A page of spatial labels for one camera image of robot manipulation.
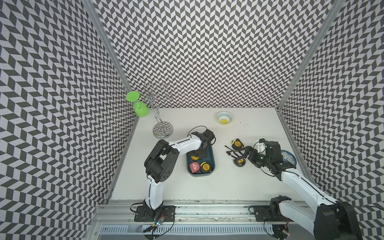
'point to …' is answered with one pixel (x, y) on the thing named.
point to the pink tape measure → (194, 167)
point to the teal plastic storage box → (210, 158)
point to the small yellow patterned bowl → (224, 118)
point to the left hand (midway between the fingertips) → (196, 155)
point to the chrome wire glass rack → (162, 130)
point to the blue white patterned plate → (288, 156)
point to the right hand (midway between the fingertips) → (242, 156)
